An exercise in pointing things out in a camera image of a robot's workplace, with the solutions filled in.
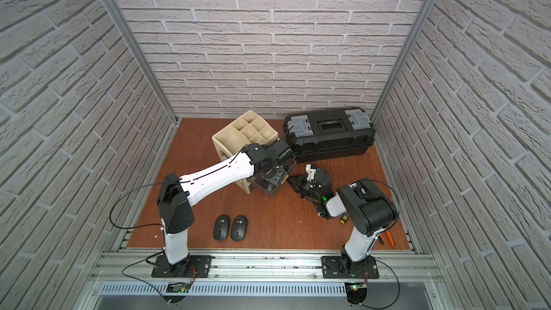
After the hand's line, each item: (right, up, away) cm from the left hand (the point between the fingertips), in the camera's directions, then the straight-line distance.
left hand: (278, 173), depth 82 cm
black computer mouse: (-22, -21, -1) cm, 30 cm away
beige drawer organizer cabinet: (-11, +17, -1) cm, 21 cm away
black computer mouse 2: (-15, -21, -1) cm, 26 cm away
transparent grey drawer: (-4, -5, +1) cm, 7 cm away
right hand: (+4, -3, +7) cm, 8 cm away
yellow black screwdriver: (+27, -18, +1) cm, 32 cm away
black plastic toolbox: (+22, +15, +9) cm, 28 cm away
